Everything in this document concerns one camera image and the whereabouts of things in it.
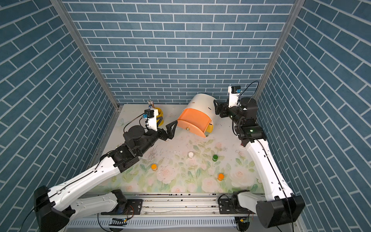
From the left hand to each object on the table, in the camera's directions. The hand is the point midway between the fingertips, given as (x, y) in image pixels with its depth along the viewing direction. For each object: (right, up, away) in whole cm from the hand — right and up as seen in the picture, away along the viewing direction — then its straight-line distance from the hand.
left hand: (174, 121), depth 67 cm
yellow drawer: (+19, -5, +22) cm, 30 cm away
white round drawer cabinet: (+15, +11, +24) cm, 30 cm away
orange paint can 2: (+25, -33, +16) cm, 44 cm away
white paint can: (+7, -22, +24) cm, 33 cm away
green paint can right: (+22, -24, +22) cm, 39 cm away
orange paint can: (-15, -29, +20) cm, 38 cm away
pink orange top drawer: (+9, -1, +18) cm, 20 cm away
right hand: (+23, +10, +4) cm, 26 cm away
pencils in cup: (-21, +11, +32) cm, 40 cm away
